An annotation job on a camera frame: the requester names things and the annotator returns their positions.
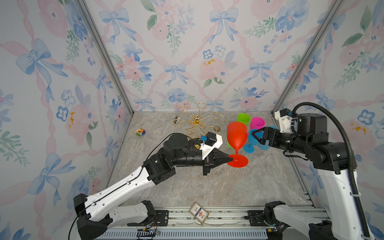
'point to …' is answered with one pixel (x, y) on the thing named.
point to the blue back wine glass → (249, 148)
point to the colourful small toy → (140, 132)
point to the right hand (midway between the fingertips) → (260, 133)
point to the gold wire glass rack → (197, 120)
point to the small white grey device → (176, 120)
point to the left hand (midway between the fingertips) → (231, 157)
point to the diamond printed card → (198, 212)
